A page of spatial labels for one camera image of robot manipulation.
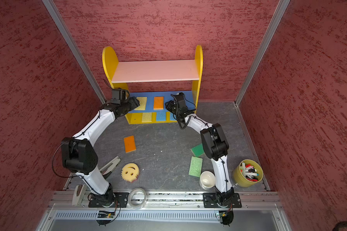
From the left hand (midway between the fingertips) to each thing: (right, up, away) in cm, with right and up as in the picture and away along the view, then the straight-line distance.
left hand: (134, 105), depth 90 cm
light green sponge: (+39, -38, -5) cm, 54 cm away
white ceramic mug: (+45, -43, -11) cm, 63 cm away
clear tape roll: (+2, -51, -16) cm, 53 cm away
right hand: (+19, +1, +7) cm, 21 cm away
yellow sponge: (+3, +2, +8) cm, 9 cm away
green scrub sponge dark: (+41, -29, +2) cm, 51 cm away
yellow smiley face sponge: (0, -39, -9) cm, 40 cm away
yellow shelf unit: (+8, +19, +21) cm, 30 cm away
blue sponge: (+24, -7, -2) cm, 25 cm away
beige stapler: (-25, -48, -16) cm, 56 cm away
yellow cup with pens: (+65, -37, -14) cm, 77 cm away
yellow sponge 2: (+4, -8, +17) cm, 19 cm away
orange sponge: (+14, +2, +10) cm, 18 cm away
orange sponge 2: (-5, -26, +5) cm, 27 cm away
